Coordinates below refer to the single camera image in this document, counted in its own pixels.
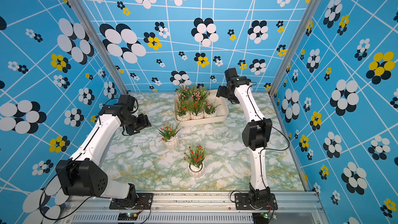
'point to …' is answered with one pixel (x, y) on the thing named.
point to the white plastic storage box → (222, 112)
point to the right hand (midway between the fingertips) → (228, 96)
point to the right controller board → (260, 218)
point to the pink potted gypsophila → (199, 94)
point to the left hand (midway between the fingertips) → (148, 125)
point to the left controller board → (127, 216)
